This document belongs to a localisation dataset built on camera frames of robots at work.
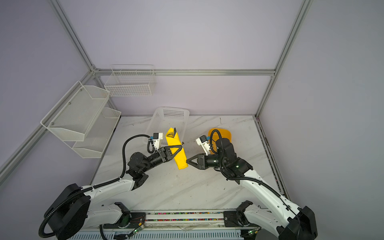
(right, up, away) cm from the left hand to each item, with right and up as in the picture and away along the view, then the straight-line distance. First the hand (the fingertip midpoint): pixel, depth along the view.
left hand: (182, 147), depth 67 cm
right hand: (+3, -6, -1) cm, 7 cm away
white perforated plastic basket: (-20, +18, +47) cm, 54 cm away
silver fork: (-4, +8, +2) cm, 9 cm away
